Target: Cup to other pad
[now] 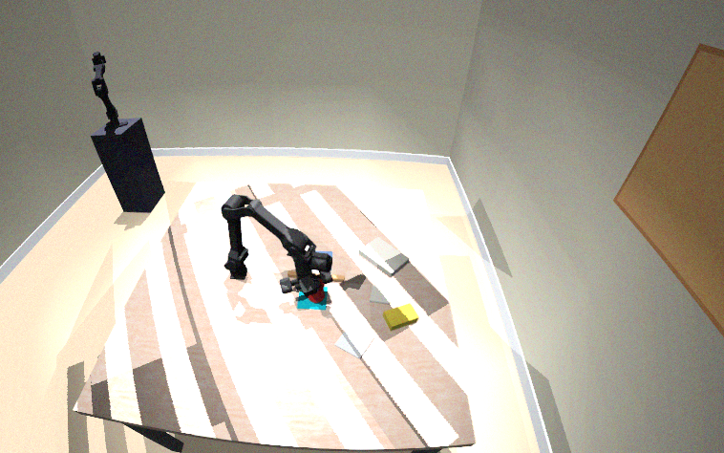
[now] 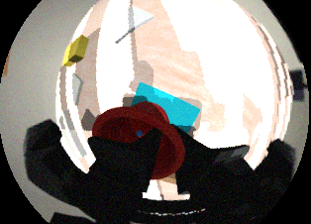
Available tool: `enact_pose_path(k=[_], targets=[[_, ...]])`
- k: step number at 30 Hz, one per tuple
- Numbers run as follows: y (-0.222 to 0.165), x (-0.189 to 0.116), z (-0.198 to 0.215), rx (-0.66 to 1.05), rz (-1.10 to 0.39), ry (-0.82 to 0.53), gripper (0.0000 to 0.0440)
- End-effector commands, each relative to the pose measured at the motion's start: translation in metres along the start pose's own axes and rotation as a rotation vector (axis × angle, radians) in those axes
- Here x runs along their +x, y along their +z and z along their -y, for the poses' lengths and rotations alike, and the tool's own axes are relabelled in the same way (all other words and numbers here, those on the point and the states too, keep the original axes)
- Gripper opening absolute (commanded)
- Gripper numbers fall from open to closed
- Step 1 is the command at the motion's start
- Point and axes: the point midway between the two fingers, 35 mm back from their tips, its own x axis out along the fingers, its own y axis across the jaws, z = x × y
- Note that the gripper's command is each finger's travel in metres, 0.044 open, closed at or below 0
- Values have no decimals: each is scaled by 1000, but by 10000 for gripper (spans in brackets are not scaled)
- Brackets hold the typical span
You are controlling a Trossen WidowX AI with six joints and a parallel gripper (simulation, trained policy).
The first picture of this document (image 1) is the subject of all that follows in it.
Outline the yellow rectangular block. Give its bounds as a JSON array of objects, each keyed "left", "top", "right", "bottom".
[{"left": 382, "top": 303, "right": 419, "bottom": 331}]

